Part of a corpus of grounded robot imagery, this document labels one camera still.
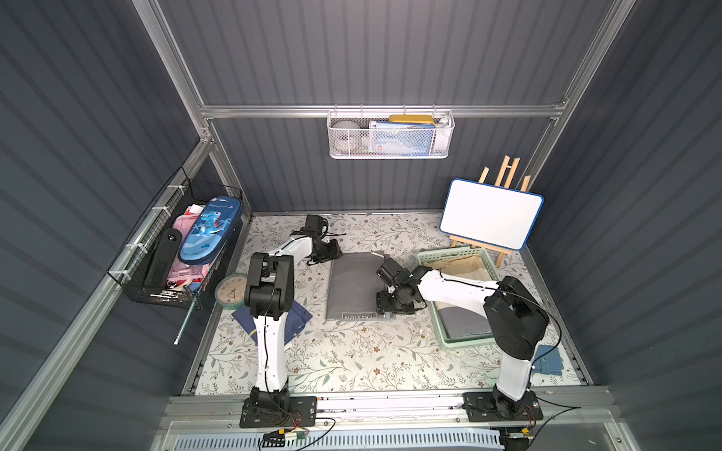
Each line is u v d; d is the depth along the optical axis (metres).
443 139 0.86
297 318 0.89
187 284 0.66
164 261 0.64
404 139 0.86
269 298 0.59
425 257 0.99
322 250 0.95
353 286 0.97
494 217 0.92
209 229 0.67
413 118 0.89
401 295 0.69
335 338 0.87
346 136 0.84
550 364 0.80
